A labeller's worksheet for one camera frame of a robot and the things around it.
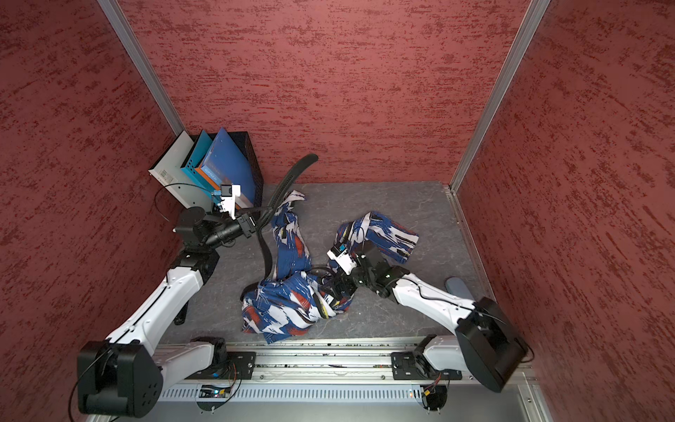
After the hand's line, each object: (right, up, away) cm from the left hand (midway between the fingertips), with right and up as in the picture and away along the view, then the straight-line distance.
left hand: (271, 214), depth 73 cm
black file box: (-19, +25, +28) cm, 42 cm away
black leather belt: (+14, -21, +19) cm, 31 cm away
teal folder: (-32, +21, +17) cm, 42 cm away
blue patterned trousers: (+6, -25, +5) cm, 26 cm away
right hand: (+17, -22, +8) cm, 29 cm away
